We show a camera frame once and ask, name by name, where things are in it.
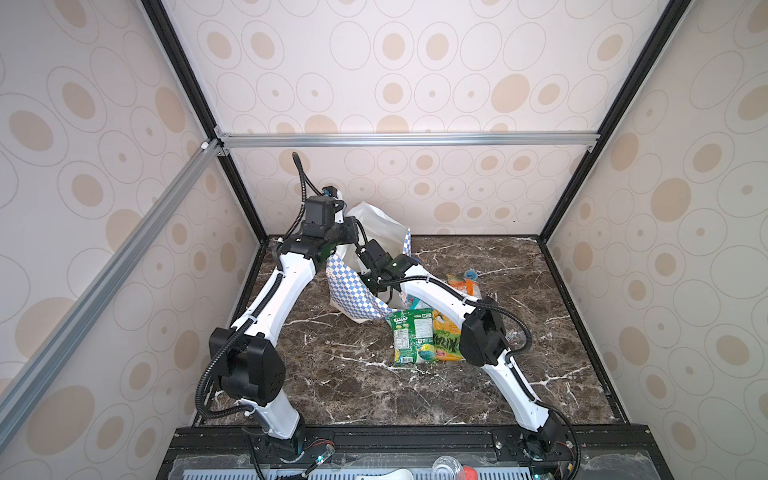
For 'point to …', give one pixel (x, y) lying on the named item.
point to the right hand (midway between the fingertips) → (353, 287)
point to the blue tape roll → (471, 275)
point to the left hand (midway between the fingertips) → (362, 217)
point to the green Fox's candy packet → (413, 336)
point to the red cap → (470, 473)
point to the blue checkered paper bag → (352, 296)
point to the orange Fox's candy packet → (465, 285)
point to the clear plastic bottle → (447, 468)
